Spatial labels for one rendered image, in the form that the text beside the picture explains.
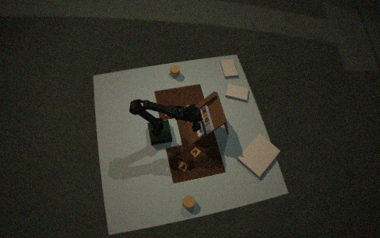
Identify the white paper ticket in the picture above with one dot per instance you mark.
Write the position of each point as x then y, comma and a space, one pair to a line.
200, 131

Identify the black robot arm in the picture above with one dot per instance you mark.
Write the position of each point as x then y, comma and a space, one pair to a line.
172, 111

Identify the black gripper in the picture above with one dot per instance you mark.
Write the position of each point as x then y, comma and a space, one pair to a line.
196, 126

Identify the grey cylinder with tan lid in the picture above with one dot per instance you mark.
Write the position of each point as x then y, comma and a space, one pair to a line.
174, 71
188, 202

